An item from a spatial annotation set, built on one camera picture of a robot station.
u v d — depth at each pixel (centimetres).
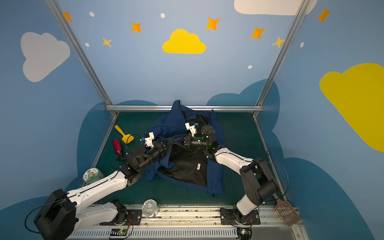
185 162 92
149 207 73
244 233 73
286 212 77
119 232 73
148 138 72
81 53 85
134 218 75
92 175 80
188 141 70
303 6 69
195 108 117
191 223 73
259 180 46
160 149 66
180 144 74
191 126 77
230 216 76
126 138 105
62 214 40
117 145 99
